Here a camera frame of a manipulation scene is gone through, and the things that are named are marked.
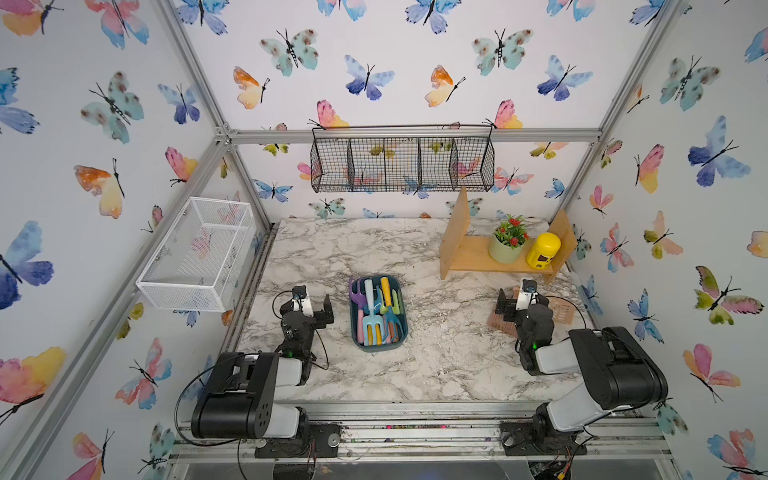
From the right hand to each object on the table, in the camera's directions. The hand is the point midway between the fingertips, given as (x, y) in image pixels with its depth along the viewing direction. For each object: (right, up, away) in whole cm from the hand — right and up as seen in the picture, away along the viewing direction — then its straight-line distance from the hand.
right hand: (522, 288), depth 91 cm
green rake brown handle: (-38, -6, +7) cm, 39 cm away
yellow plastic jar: (+7, +12, +1) cm, 14 cm away
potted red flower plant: (-5, +13, 0) cm, 14 cm away
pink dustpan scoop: (+15, -8, +5) cm, 18 cm away
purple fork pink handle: (-50, -4, +4) cm, 50 cm away
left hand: (-63, -2, -1) cm, 63 cm away
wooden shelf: (-16, +11, +15) cm, 24 cm away
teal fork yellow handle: (-39, -9, -1) cm, 40 cm away
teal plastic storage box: (-44, -7, +1) cm, 44 cm away
